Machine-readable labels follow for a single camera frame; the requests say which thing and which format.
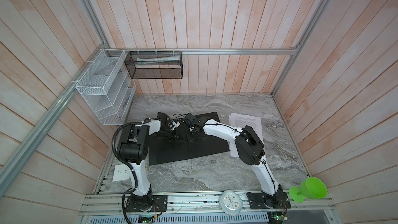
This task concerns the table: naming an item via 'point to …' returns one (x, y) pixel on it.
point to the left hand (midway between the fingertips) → (183, 141)
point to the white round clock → (230, 202)
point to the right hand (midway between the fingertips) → (189, 139)
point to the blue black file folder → (161, 151)
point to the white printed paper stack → (239, 121)
